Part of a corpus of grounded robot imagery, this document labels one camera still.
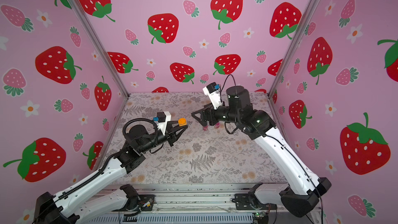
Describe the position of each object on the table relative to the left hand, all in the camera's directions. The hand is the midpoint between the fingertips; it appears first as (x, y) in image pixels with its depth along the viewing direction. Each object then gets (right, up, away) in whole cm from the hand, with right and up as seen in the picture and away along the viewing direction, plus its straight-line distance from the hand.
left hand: (185, 124), depth 65 cm
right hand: (+7, +7, -4) cm, 10 cm away
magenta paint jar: (+8, -6, +35) cm, 37 cm away
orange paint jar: (-1, +1, -2) cm, 3 cm away
